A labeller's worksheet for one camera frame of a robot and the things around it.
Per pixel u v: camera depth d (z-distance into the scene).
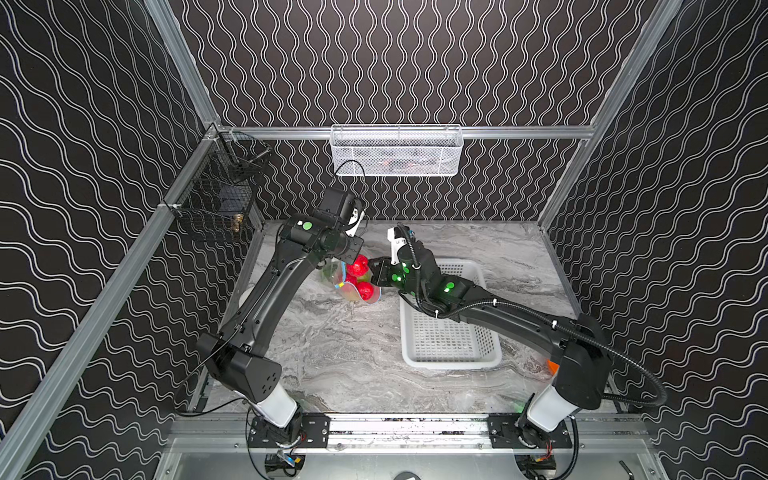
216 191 0.92
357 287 0.78
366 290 0.86
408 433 0.75
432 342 0.90
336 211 0.55
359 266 0.75
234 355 0.41
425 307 0.58
